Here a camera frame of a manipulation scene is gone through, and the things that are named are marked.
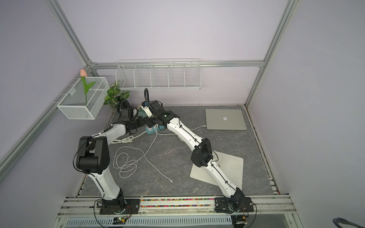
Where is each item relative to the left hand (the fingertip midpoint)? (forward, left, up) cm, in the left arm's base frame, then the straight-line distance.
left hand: (144, 120), depth 98 cm
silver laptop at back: (+5, -58, -11) cm, 59 cm away
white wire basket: (-9, +28, +26) cm, 40 cm away
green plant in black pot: (+14, +19, +12) cm, 26 cm away
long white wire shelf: (+25, -12, +20) cm, 34 cm away
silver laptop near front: (-33, -55, -8) cm, 64 cm away
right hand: (-5, -4, +8) cm, 10 cm away
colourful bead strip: (-52, -21, -11) cm, 57 cm away
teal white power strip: (-4, -3, -7) cm, 8 cm away
